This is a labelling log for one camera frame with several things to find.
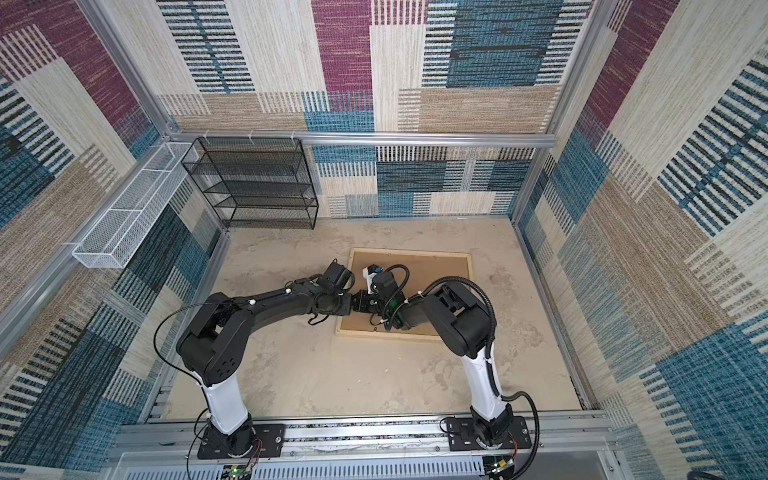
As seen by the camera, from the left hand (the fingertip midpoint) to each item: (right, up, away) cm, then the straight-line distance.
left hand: (348, 308), depth 96 cm
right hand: (+1, 0, +1) cm, 1 cm away
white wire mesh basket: (-51, +22, -25) cm, 61 cm away
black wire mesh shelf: (-35, +43, +14) cm, 57 cm away
